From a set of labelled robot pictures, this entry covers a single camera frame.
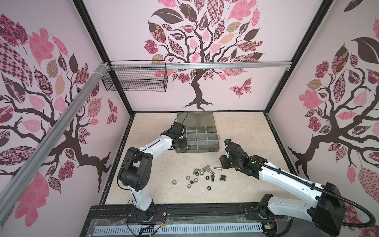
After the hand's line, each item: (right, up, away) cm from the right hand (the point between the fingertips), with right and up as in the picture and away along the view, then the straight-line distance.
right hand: (221, 156), depth 82 cm
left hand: (-23, +5, +12) cm, 27 cm away
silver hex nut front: (-18, -17, +1) cm, 25 cm away
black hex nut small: (-8, -13, +4) cm, 16 cm away
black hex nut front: (-7, -18, 0) cm, 19 cm away
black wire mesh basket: (-45, +51, +13) cm, 69 cm away
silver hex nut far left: (-27, -15, +2) cm, 31 cm away
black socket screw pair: (+2, -13, +4) cm, 14 cm away
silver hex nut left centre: (-19, -13, +4) cm, 24 cm away
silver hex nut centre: (-14, -15, +4) cm, 21 cm away
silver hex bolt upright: (-9, -9, +6) cm, 15 cm away
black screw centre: (-5, -13, +4) cm, 14 cm away
